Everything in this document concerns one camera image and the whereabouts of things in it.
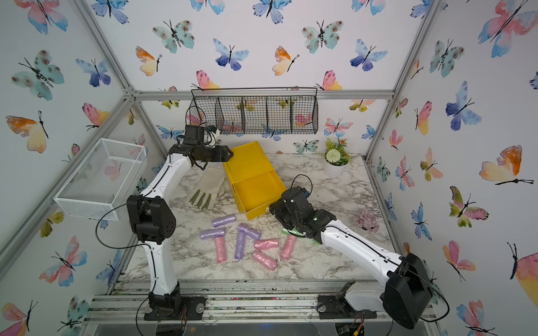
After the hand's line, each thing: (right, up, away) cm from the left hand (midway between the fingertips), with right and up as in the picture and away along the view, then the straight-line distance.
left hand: (227, 150), depth 94 cm
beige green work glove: (-13, -13, +15) cm, 24 cm away
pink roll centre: (+18, -39, -7) cm, 44 cm away
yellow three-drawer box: (+13, -13, -10) cm, 21 cm away
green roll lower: (+26, -35, -3) cm, 44 cm away
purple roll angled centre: (+10, -35, -3) cm, 36 cm away
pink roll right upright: (+27, -40, -7) cm, 49 cm away
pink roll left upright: (-1, -41, -8) cm, 42 cm away
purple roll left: (-6, -36, -5) cm, 36 cm away
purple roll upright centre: (+7, -40, -7) cm, 42 cm away
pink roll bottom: (+18, -44, -11) cm, 49 cm away
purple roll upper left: (-1, -31, 0) cm, 31 cm away
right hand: (+20, -23, -16) cm, 34 cm away
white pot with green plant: (+50, -3, +5) cm, 50 cm away
